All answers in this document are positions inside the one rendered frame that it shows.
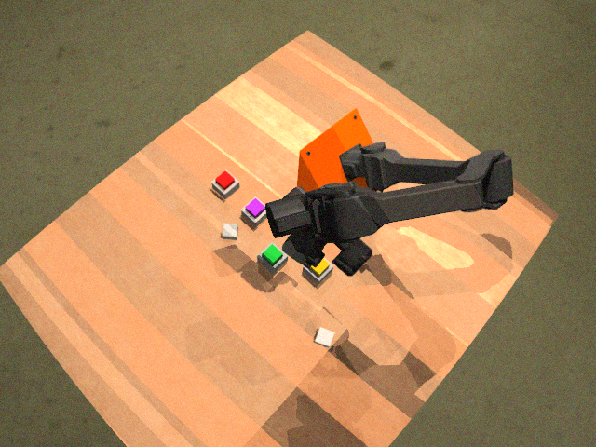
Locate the green button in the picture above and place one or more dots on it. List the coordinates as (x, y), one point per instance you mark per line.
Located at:
(272, 258)

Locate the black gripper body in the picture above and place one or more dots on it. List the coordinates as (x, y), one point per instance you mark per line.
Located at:
(351, 257)

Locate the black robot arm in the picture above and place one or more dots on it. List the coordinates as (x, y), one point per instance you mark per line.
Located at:
(484, 181)

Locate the yellow button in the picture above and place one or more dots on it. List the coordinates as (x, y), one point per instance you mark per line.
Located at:
(321, 272)

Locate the red button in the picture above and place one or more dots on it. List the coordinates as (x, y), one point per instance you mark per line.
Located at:
(225, 184)

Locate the purple button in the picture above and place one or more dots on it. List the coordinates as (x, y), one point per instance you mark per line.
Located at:
(254, 211)

